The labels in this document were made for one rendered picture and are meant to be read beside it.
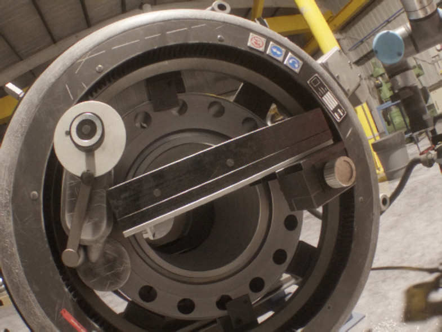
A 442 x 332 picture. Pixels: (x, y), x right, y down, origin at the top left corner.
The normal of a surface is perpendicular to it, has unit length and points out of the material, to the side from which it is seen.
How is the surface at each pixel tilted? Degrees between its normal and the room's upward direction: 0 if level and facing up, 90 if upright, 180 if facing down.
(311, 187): 90
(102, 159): 90
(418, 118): 87
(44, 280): 90
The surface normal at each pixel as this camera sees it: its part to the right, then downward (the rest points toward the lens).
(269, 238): 0.35, -0.18
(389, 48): -0.61, 0.20
